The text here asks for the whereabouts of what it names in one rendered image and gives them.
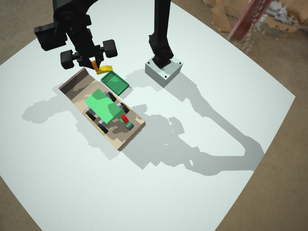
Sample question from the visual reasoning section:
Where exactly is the red-headed pin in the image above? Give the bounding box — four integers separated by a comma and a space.
121, 115, 129, 125

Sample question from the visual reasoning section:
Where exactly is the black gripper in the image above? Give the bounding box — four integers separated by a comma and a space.
60, 36, 118, 70

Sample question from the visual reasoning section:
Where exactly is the tan sloped ramp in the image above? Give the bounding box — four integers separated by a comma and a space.
59, 67, 146, 151

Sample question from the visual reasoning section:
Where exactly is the green wheeled trolley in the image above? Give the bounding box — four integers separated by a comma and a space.
84, 89, 132, 134

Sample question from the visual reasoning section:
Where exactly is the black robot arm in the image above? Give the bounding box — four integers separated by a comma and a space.
34, 0, 174, 69

